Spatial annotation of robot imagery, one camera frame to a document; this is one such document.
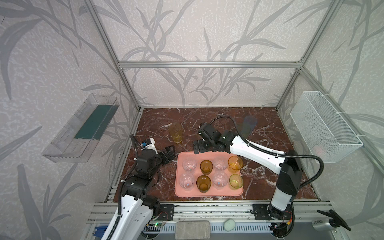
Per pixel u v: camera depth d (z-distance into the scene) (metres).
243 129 1.02
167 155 0.67
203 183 0.80
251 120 1.16
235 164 0.87
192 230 0.67
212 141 0.59
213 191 0.78
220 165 0.89
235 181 0.83
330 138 0.62
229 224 0.69
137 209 0.48
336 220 0.58
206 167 0.87
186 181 0.83
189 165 0.89
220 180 0.83
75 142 0.64
